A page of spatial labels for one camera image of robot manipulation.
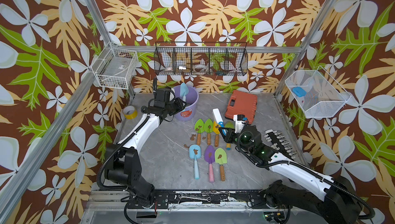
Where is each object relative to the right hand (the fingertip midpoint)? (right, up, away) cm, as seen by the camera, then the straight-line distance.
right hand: (218, 128), depth 77 cm
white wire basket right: (+55, +18, +6) cm, 58 cm away
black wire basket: (-8, +43, +21) cm, 48 cm away
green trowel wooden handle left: (-9, -3, +24) cm, 26 cm away
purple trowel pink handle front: (-3, -17, +12) cm, 21 cm away
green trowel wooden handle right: (-3, -3, +23) cm, 23 cm away
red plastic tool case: (+21, +14, +32) cm, 41 cm away
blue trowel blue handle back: (-18, +21, +13) cm, 31 cm away
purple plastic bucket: (-16, +7, +21) cm, 28 cm away
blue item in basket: (+48, +20, +9) cm, 53 cm away
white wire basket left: (-58, +34, +9) cm, 68 cm away
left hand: (-17, +14, +7) cm, 23 cm away
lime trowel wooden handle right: (+3, -19, +11) cm, 22 cm away
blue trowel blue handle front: (-12, -16, +13) cm, 24 cm away
